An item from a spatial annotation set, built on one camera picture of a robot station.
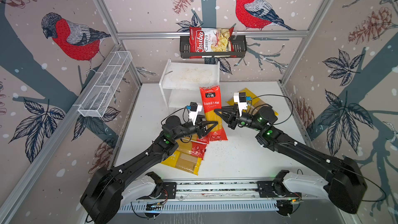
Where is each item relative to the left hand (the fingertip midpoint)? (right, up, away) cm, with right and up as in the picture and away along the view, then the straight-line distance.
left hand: (215, 123), depth 65 cm
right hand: (-1, +4, -2) cm, 5 cm away
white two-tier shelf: (-17, +19, +12) cm, 28 cm away
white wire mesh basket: (-56, +17, +13) cm, 60 cm away
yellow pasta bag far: (+31, +6, +42) cm, 53 cm away
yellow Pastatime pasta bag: (-15, -23, +16) cm, 32 cm away
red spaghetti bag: (-8, -19, +20) cm, 29 cm away
